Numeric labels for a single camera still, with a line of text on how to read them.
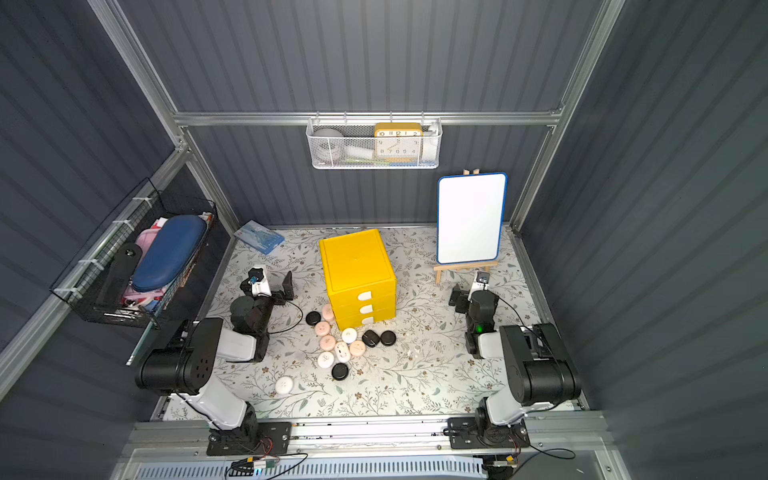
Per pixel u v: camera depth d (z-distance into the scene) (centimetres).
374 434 78
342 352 86
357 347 87
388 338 89
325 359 85
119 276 63
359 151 91
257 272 77
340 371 83
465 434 74
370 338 89
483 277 81
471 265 100
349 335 89
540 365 46
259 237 116
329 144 83
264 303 82
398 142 89
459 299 85
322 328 91
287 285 88
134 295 65
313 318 94
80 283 60
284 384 81
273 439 74
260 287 78
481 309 71
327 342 89
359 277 79
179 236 71
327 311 93
